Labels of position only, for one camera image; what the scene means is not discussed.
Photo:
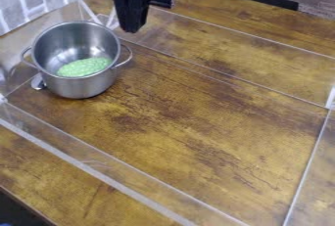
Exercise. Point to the green bumpy object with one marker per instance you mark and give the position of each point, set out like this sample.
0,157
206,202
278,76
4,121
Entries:
83,67

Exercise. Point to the silver steel pot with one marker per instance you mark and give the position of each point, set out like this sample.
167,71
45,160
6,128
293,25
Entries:
76,56

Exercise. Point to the clear acrylic barrier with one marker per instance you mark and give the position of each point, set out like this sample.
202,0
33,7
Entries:
211,136

